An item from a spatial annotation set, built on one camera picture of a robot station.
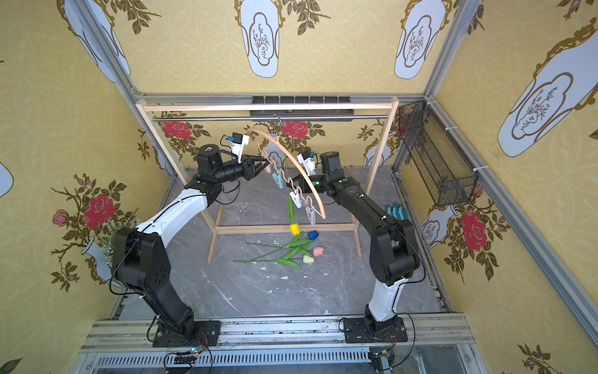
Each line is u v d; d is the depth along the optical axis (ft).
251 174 2.39
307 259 2.88
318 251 2.95
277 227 3.12
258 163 2.60
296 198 2.31
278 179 2.47
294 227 2.68
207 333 2.39
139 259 1.52
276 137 3.60
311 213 2.14
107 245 2.42
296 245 3.04
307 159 2.54
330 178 2.29
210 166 2.13
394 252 1.58
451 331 2.47
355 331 2.43
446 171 2.75
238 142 2.34
